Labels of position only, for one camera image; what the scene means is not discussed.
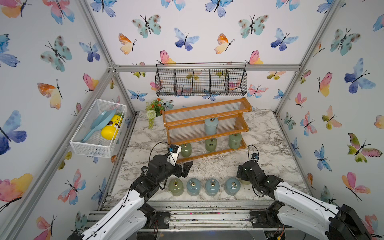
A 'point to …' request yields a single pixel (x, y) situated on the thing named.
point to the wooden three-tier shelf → (201, 130)
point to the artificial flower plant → (155, 108)
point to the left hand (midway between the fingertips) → (186, 158)
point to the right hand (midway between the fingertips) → (246, 168)
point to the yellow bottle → (110, 132)
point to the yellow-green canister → (243, 182)
